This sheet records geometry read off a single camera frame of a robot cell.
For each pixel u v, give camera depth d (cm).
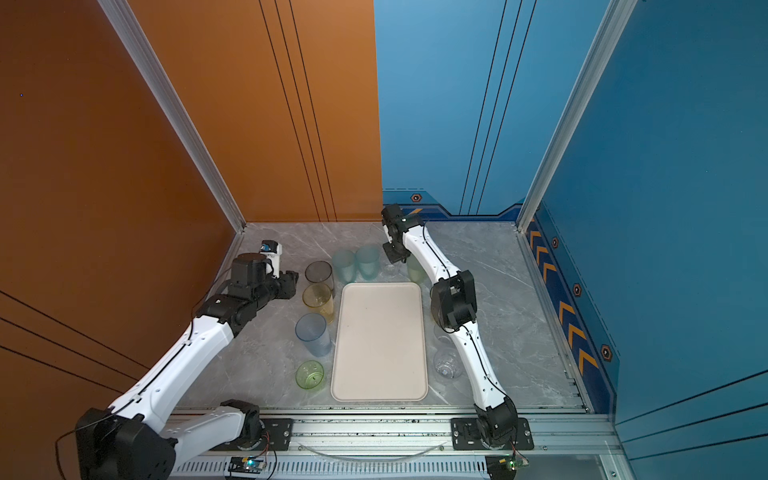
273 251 71
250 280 60
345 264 100
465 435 73
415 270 97
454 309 65
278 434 74
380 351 87
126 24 71
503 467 70
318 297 87
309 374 82
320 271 93
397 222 76
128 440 38
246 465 71
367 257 97
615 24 71
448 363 85
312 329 84
